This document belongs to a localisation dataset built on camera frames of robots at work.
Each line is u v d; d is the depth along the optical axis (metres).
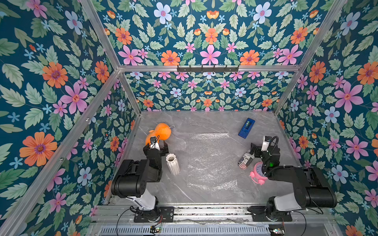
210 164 0.91
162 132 0.99
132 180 0.46
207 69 0.93
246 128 1.04
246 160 0.90
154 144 0.79
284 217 0.72
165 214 0.74
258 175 0.82
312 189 0.45
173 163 0.76
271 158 0.69
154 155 0.76
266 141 0.81
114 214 0.75
